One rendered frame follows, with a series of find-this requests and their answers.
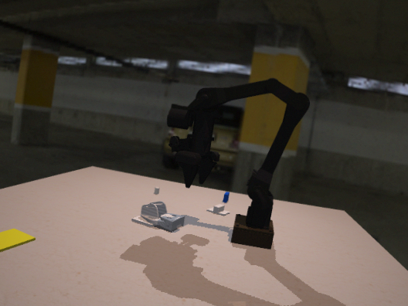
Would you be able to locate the yellow rectangular block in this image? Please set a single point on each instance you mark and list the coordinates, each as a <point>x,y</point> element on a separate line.
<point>13,238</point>

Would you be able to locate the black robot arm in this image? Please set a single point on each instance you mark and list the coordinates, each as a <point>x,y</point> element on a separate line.
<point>297,104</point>

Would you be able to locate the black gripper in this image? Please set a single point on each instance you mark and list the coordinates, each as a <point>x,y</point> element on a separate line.
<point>198,157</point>

